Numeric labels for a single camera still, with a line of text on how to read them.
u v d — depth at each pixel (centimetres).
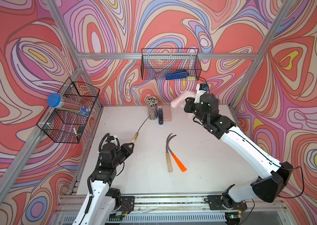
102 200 49
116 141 68
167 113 112
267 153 44
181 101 72
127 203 73
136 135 86
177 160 88
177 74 90
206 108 51
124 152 69
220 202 73
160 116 108
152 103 98
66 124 75
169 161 88
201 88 59
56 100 62
